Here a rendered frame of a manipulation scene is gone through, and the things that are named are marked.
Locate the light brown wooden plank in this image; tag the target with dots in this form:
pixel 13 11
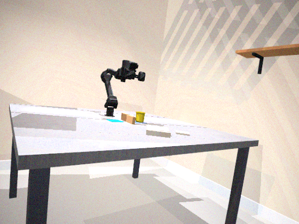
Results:
pixel 128 118

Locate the olive-yellow cup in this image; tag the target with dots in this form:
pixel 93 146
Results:
pixel 140 116

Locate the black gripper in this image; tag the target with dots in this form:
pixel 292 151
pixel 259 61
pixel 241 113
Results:
pixel 130 74

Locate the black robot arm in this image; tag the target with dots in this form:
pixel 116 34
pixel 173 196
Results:
pixel 106 77

